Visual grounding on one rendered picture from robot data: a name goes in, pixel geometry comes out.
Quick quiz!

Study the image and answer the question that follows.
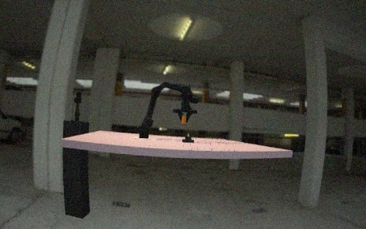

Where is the orange knob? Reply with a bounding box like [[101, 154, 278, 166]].
[[181, 116, 187, 124]]

